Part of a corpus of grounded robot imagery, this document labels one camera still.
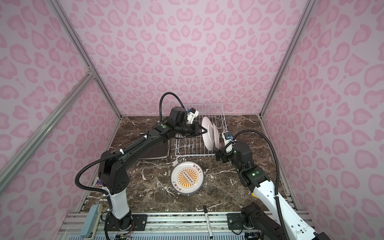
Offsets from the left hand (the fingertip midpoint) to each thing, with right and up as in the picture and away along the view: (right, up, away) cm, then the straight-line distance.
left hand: (208, 128), depth 76 cm
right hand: (+7, -7, -1) cm, 10 cm away
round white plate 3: (+6, -5, +12) cm, 14 cm away
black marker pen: (0, -48, -6) cm, 48 cm away
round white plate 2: (+1, -5, +4) cm, 6 cm away
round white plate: (-11, -33, +8) cm, 36 cm away
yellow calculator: (+25, -37, +5) cm, 45 cm away
